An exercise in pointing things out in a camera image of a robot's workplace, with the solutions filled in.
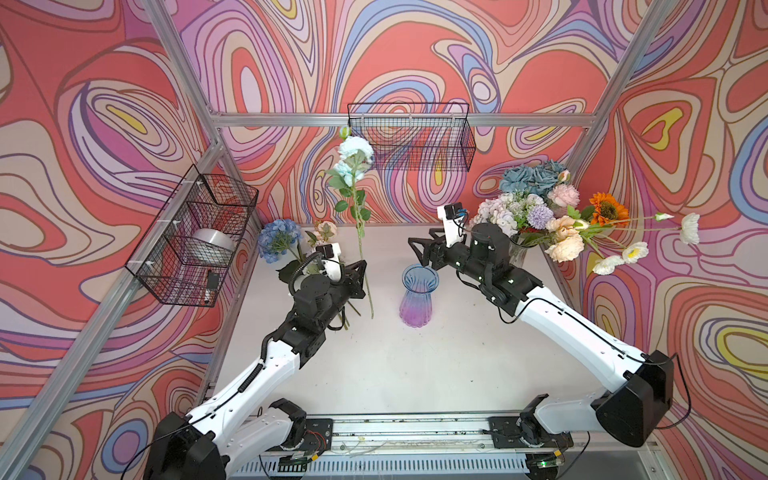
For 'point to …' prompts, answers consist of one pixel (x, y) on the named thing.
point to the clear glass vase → (516, 254)
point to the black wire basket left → (201, 201)
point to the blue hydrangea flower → (277, 238)
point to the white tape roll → (209, 247)
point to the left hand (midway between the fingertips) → (369, 261)
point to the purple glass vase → (419, 282)
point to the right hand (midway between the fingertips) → (421, 242)
